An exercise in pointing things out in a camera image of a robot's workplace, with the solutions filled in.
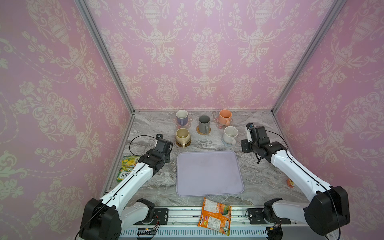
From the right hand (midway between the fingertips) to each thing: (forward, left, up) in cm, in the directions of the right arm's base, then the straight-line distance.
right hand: (247, 142), depth 85 cm
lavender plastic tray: (-10, +21, -15) cm, 28 cm away
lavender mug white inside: (+28, +38, -6) cm, 48 cm away
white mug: (+14, +6, -11) cm, 19 cm away
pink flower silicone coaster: (+30, +33, -13) cm, 47 cm away
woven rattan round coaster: (+20, +27, -14) cm, 37 cm away
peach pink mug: (+30, +6, -10) cm, 32 cm away
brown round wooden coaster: (+7, +36, -12) cm, 38 cm away
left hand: (-3, +48, -3) cm, 49 cm away
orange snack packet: (-33, +22, -13) cm, 42 cm away
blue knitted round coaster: (+7, +7, -14) cm, 17 cm away
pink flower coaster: (+24, +10, -14) cm, 30 cm away
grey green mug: (+21, +23, -4) cm, 31 cm away
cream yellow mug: (+14, +38, -11) cm, 42 cm away
